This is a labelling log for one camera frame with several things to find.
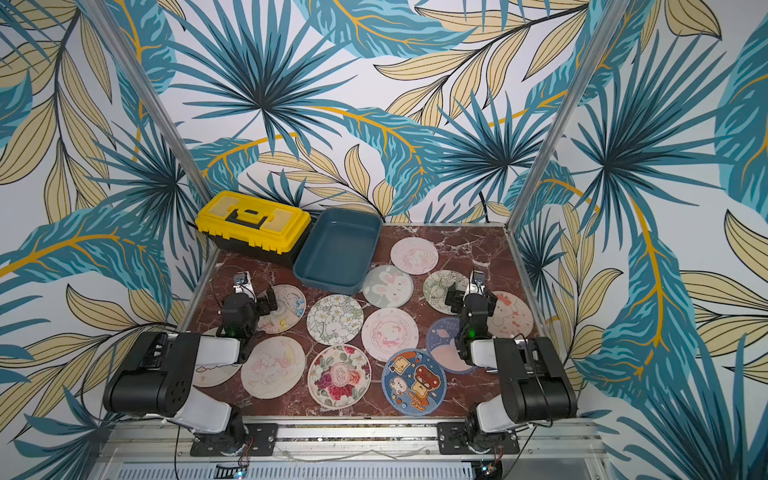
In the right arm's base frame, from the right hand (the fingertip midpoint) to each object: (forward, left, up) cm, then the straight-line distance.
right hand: (473, 286), depth 91 cm
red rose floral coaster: (-23, +41, -10) cm, 47 cm away
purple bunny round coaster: (-15, +11, -10) cm, 21 cm away
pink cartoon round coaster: (-9, +26, -10) cm, 30 cm away
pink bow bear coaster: (-5, -14, -10) cm, 18 cm away
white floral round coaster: (-5, +43, -9) cm, 44 cm away
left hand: (+2, +67, -2) cm, 67 cm away
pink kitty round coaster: (+20, +16, -9) cm, 27 cm away
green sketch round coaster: (+5, +10, -9) cm, 14 cm away
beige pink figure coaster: (-20, +60, -9) cm, 64 cm away
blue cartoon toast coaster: (-25, +20, -10) cm, 33 cm away
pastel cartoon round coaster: (-1, +58, -9) cm, 58 cm away
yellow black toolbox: (+18, +64, +8) cm, 67 cm away
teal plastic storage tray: (+22, +44, -7) cm, 50 cm away
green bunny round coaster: (+7, +26, -9) cm, 28 cm away
